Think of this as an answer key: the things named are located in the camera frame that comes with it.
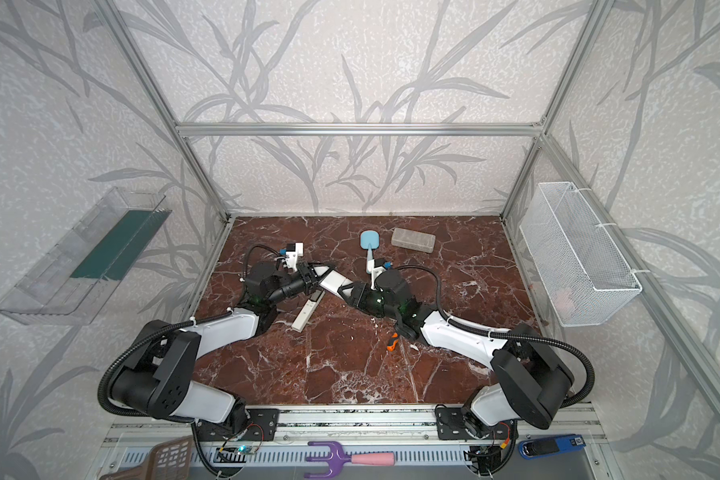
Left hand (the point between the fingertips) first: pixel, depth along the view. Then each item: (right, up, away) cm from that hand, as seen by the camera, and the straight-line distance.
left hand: (338, 262), depth 79 cm
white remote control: (-1, -5, -1) cm, 5 cm away
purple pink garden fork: (+1, -45, -10) cm, 46 cm away
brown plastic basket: (-39, -46, -10) cm, 61 cm away
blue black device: (+51, -43, -9) cm, 68 cm away
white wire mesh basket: (+54, -2, -18) cm, 57 cm away
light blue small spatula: (+8, +5, +32) cm, 34 cm away
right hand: (+1, -6, 0) cm, 6 cm away
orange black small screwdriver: (+15, -24, +7) cm, 29 cm away
